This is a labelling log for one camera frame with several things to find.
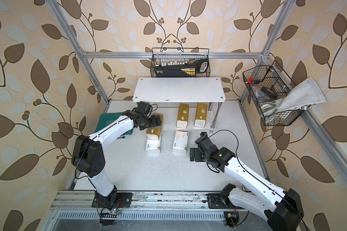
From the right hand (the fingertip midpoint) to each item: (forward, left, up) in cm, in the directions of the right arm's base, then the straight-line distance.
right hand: (197, 153), depth 80 cm
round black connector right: (-30, -15, -12) cm, 35 cm away
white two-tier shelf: (+24, +17, +24) cm, 38 cm away
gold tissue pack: (+14, +24, +3) cm, 28 cm away
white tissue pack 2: (+11, +9, -6) cm, 15 cm away
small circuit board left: (-27, +47, -13) cm, 56 cm away
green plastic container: (+31, +63, -6) cm, 71 cm away
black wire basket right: (+33, -44, +21) cm, 59 cm away
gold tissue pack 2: (+21, +8, +3) cm, 23 cm away
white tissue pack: (+9, +27, -6) cm, 29 cm away
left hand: (+20, +23, +4) cm, 31 cm away
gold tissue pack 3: (+24, -5, +4) cm, 25 cm away
